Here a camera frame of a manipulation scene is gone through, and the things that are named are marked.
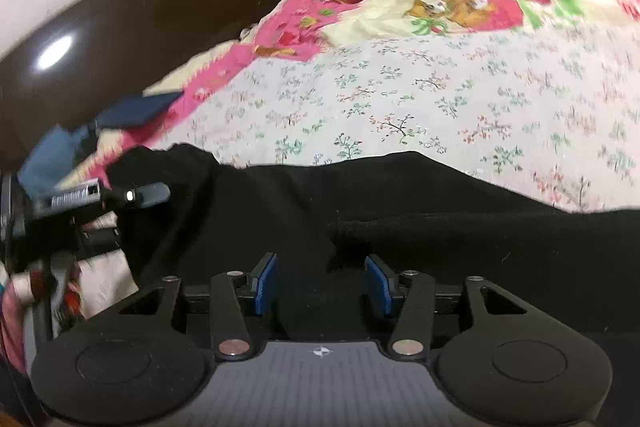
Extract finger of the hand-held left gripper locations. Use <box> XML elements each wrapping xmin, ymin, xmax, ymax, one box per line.
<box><xmin>102</xmin><ymin>181</ymin><xmax>172</xmax><ymax>211</ymax></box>
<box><xmin>75</xmin><ymin>226</ymin><xmax>124</xmax><ymax>258</ymax></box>

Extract pink cartoon print quilt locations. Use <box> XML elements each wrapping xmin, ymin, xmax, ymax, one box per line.
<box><xmin>80</xmin><ymin>0</ymin><xmax>640</xmax><ymax>188</ymax></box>

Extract dark wooden headboard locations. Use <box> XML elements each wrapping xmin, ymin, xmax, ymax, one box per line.
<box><xmin>0</xmin><ymin>0</ymin><xmax>292</xmax><ymax>168</ymax></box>

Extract white floral bedsheet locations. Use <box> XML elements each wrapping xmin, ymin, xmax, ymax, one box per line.
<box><xmin>75</xmin><ymin>22</ymin><xmax>640</xmax><ymax>318</ymax></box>

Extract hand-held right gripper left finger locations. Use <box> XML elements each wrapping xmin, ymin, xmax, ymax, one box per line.
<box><xmin>117</xmin><ymin>252</ymin><xmax>279</xmax><ymax>361</ymax></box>

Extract dark blue flat case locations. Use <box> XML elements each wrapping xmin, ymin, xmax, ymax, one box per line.
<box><xmin>94</xmin><ymin>92</ymin><xmax>184</xmax><ymax>128</ymax></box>

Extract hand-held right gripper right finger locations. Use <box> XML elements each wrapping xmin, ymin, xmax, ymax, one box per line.
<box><xmin>364</xmin><ymin>254</ymin><xmax>532</xmax><ymax>359</ymax></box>

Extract blue cloth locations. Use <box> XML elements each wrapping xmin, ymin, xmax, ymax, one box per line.
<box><xmin>19</xmin><ymin>126</ymin><xmax>101</xmax><ymax>194</ymax></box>

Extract black pants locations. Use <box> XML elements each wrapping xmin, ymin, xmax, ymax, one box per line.
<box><xmin>107</xmin><ymin>144</ymin><xmax>640</xmax><ymax>343</ymax></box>

